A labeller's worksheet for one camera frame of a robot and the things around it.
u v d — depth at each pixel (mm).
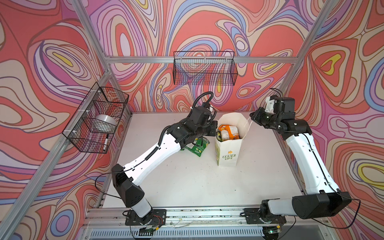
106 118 734
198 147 959
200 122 540
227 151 782
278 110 549
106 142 728
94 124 706
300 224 676
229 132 866
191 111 526
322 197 385
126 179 405
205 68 959
